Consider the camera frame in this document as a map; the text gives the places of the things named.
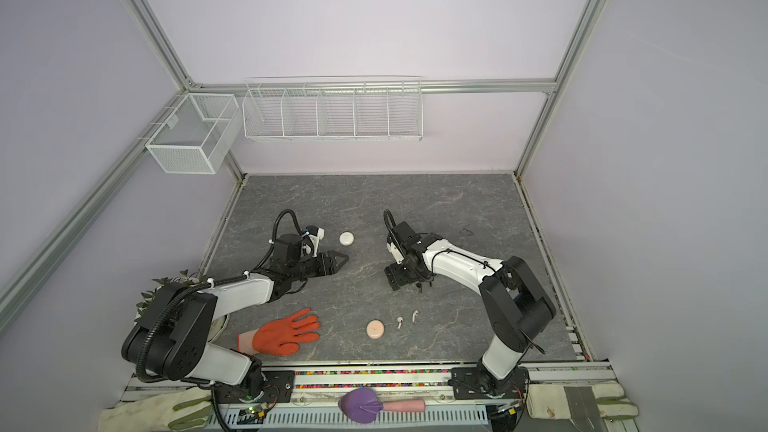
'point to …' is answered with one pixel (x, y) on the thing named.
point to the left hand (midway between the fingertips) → (342, 262)
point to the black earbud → (419, 285)
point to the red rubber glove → (281, 336)
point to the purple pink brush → (363, 404)
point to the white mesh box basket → (196, 137)
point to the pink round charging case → (375, 329)
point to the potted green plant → (148, 296)
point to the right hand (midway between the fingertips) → (402, 279)
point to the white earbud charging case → (346, 238)
